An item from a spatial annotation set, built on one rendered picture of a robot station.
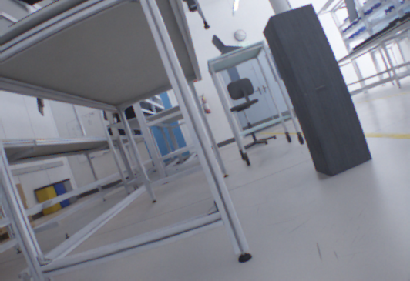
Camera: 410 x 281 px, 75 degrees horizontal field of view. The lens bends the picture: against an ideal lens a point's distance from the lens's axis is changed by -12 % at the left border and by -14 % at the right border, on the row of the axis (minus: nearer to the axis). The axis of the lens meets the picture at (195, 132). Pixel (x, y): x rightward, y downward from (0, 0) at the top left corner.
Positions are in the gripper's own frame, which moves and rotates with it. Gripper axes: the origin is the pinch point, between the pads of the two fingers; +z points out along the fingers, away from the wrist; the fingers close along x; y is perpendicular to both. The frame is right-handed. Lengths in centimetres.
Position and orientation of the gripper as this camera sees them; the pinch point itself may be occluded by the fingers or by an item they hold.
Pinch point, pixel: (201, 16)
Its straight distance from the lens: 167.1
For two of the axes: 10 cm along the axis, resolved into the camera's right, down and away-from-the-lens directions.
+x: -0.6, 0.0, -10.0
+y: -9.3, 3.5, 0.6
